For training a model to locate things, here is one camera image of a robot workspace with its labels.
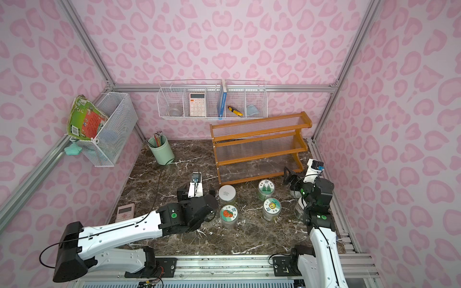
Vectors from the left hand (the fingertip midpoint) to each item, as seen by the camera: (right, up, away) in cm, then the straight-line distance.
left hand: (201, 184), depth 74 cm
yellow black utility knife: (+14, +35, +21) cm, 43 cm away
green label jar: (+29, -5, +14) cm, 32 cm away
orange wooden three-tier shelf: (+29, +16, +41) cm, 53 cm away
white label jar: (+43, -13, +8) cm, 46 cm away
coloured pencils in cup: (-29, +21, +24) cm, 43 cm away
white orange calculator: (-6, +38, +19) cm, 43 cm away
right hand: (+39, +7, +2) cm, 39 cm away
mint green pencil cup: (-26, +15, +24) cm, 38 cm away
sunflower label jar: (+30, -12, +6) cm, 33 cm away
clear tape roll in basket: (-19, +35, +22) cm, 45 cm away
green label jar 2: (+10, -7, +10) cm, 16 cm away
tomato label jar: (+11, -15, +5) cm, 19 cm away
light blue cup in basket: (+23, +37, +26) cm, 51 cm away
